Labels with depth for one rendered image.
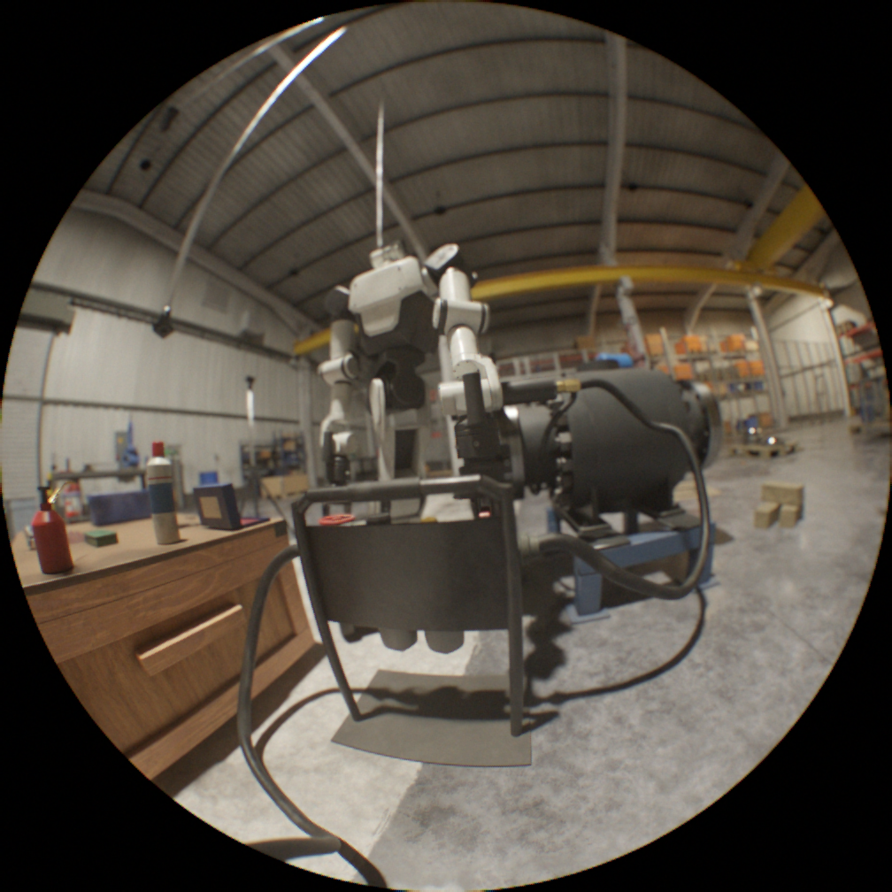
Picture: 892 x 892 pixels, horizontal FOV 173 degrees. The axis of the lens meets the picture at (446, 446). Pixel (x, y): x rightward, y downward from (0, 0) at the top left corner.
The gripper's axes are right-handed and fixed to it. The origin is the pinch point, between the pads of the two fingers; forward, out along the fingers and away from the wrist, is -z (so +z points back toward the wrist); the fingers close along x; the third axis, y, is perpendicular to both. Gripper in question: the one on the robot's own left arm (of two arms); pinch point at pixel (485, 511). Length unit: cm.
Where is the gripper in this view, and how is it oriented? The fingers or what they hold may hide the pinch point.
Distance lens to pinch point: 59.8
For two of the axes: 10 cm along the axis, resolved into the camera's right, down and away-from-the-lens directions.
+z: -1.2, -9.9, 0.4
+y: 1.9, 0.2, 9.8
